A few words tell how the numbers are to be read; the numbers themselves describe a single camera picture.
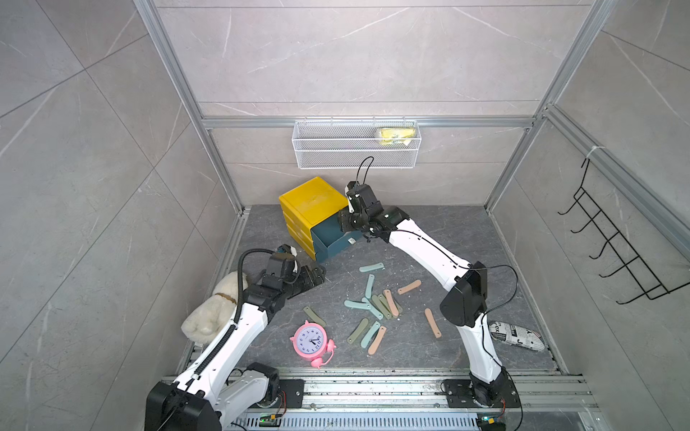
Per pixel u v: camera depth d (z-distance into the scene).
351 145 1.01
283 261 0.60
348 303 0.90
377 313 0.88
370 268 1.00
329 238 0.85
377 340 0.82
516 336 0.81
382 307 0.90
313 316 0.88
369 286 0.95
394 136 0.84
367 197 0.66
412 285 0.95
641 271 0.60
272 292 0.57
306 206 0.90
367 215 0.65
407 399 0.73
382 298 0.91
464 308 0.52
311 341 0.81
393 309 0.88
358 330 0.85
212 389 0.41
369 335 0.84
